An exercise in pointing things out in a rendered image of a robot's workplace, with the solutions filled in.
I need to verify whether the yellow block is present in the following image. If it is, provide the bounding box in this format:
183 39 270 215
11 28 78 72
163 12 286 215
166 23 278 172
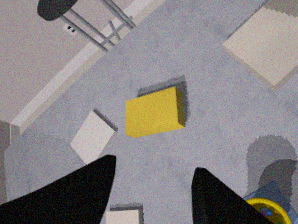
125 87 185 137

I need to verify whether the yellow cup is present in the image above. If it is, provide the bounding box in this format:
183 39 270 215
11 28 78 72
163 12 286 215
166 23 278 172
246 197 293 224

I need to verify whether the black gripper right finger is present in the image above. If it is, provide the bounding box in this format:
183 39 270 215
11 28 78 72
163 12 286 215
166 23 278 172
192 167 273 224

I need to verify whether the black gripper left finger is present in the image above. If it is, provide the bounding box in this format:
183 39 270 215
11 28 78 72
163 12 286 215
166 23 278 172
0 155 117 224

